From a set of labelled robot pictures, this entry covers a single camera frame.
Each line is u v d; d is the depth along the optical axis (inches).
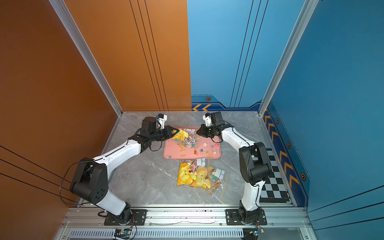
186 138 35.2
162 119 31.4
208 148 38.7
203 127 32.6
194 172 33.6
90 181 17.6
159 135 29.1
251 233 27.4
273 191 30.9
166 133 30.0
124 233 28.1
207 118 34.2
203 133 32.4
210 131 31.6
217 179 33.3
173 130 32.8
